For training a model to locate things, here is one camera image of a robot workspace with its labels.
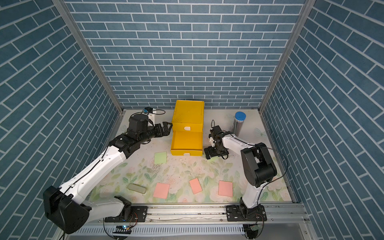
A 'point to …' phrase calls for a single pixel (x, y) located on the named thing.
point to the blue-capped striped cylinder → (239, 118)
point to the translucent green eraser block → (137, 188)
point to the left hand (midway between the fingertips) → (170, 125)
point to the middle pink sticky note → (195, 185)
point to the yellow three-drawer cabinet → (187, 128)
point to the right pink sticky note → (225, 188)
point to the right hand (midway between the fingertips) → (214, 155)
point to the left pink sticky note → (161, 190)
